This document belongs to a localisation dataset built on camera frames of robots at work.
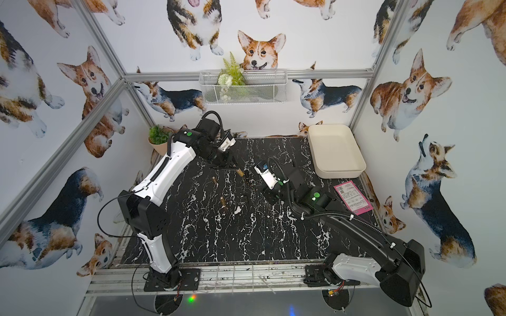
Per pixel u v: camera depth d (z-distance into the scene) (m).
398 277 0.37
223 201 0.91
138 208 0.46
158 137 1.03
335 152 1.07
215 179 1.01
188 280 0.74
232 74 0.82
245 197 0.90
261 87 0.92
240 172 0.80
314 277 0.73
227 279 0.75
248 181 1.03
